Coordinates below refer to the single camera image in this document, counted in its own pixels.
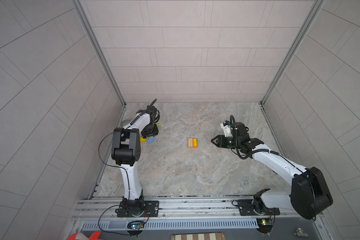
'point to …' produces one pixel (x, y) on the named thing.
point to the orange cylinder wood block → (194, 142)
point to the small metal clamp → (300, 232)
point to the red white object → (80, 236)
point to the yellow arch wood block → (143, 140)
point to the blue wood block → (151, 139)
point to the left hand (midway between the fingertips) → (155, 132)
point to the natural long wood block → (190, 143)
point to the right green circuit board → (265, 225)
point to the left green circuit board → (136, 225)
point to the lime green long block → (159, 125)
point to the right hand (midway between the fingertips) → (212, 141)
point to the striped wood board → (215, 236)
